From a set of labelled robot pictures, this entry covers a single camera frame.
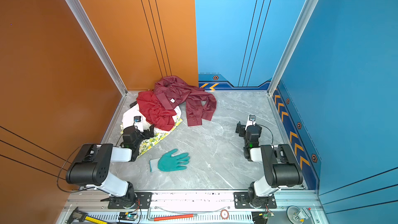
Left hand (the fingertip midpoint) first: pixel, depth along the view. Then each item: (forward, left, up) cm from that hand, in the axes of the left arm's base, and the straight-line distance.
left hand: (146, 123), depth 94 cm
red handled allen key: (-46, -21, -7) cm, 51 cm away
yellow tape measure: (-47, +14, -7) cm, 50 cm away
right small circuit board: (-45, -66, -6) cm, 80 cm away
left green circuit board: (-46, -1, -8) cm, 47 cm away
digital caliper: (-46, +21, -7) cm, 51 cm away
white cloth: (+6, +15, -6) cm, 18 cm away
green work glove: (-21, -16, -6) cm, 27 cm away
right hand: (0, -62, +1) cm, 62 cm away
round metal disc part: (-45, -75, -1) cm, 88 cm away
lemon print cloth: (-9, -3, -7) cm, 12 cm away
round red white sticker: (-45, -46, -7) cm, 64 cm away
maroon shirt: (+24, -14, +4) cm, 28 cm away
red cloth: (+6, -5, +2) cm, 8 cm away
